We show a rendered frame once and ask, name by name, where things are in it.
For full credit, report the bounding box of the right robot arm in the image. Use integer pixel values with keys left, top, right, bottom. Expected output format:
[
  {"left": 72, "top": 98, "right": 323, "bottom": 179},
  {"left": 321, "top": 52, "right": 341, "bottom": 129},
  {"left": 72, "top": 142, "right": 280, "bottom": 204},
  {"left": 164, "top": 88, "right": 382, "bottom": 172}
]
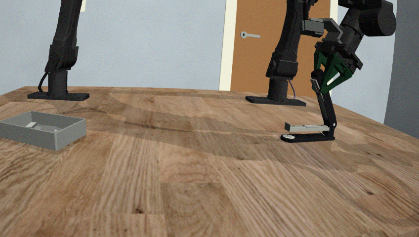
[{"left": 27, "top": 0, "right": 89, "bottom": 101}]

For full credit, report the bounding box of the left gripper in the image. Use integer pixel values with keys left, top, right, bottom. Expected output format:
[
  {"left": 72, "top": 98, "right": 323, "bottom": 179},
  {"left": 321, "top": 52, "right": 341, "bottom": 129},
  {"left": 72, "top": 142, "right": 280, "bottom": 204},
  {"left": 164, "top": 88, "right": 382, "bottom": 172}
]
[{"left": 308, "top": 18, "right": 363, "bottom": 95}]

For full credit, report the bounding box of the black stapler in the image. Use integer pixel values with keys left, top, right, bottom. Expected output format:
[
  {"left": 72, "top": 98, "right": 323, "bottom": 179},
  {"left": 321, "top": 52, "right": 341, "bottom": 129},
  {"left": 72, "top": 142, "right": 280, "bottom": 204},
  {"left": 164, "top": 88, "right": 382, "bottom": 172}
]
[{"left": 283, "top": 69, "right": 337, "bottom": 143}]

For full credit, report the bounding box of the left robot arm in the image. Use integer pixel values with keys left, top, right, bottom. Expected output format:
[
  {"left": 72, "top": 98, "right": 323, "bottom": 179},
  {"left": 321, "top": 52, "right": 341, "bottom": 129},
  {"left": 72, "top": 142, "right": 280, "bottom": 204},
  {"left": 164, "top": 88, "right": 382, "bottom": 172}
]
[{"left": 245, "top": 0, "right": 396, "bottom": 106}]

